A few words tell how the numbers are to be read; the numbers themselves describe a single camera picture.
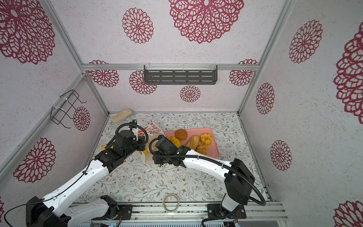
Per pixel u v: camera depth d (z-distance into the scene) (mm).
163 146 594
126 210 746
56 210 390
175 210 749
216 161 473
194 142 972
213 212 713
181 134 1025
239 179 424
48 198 403
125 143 563
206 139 998
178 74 973
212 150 973
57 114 730
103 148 593
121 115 1168
